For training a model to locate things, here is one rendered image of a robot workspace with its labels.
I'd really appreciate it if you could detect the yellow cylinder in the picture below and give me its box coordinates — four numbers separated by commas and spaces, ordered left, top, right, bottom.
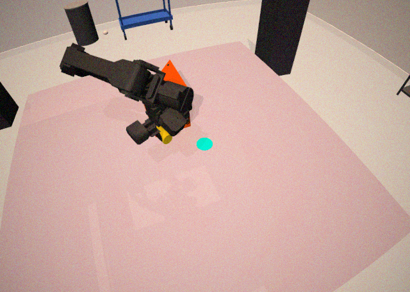
156, 126, 172, 144

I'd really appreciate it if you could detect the cyan circle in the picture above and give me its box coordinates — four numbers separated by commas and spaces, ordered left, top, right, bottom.
197, 138, 213, 150

